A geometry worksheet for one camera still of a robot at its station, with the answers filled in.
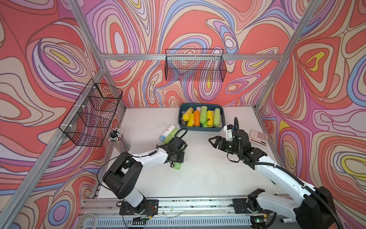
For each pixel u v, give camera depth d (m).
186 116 1.05
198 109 1.14
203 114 1.05
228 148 0.69
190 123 1.05
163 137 0.96
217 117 1.02
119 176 0.46
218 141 0.71
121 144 0.88
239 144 0.60
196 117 1.05
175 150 0.70
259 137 0.99
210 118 1.02
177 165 0.85
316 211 0.39
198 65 0.94
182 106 1.15
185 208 0.75
